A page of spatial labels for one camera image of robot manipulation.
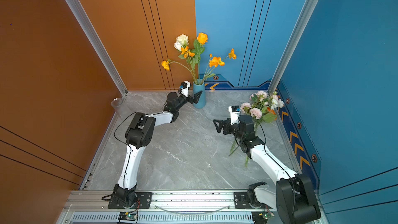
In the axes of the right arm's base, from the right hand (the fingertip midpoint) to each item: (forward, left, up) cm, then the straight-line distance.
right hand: (219, 120), depth 83 cm
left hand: (+24, +13, +3) cm, 28 cm away
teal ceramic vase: (+24, +12, +4) cm, 27 cm away
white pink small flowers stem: (+21, -40, -9) cm, 46 cm away
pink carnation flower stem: (+24, -30, -13) cm, 40 cm away
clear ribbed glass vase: (+21, +69, -12) cm, 73 cm away
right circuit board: (-41, -17, -19) cm, 48 cm away
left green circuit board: (-41, +45, -18) cm, 63 cm away
